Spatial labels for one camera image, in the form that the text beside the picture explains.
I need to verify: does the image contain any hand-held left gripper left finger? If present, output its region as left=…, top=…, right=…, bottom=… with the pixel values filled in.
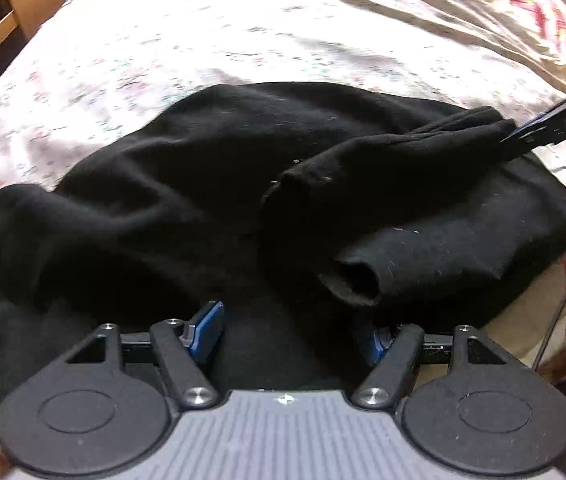
left=63, top=301, right=227, bottom=409

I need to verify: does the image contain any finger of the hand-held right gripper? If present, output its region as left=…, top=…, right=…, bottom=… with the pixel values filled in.
left=499, top=87, right=566, bottom=157

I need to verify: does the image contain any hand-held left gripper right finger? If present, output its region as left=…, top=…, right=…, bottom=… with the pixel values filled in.
left=352, top=322, right=512, bottom=409

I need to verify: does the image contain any black sweater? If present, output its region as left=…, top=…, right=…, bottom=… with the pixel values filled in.
left=0, top=81, right=566, bottom=431

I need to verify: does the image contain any cream quilt with pink flowers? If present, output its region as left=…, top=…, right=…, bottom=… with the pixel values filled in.
left=458, top=0, right=566, bottom=376

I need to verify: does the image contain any white small-floral bed sheet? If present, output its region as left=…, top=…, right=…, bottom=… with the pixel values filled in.
left=0, top=0, right=566, bottom=211

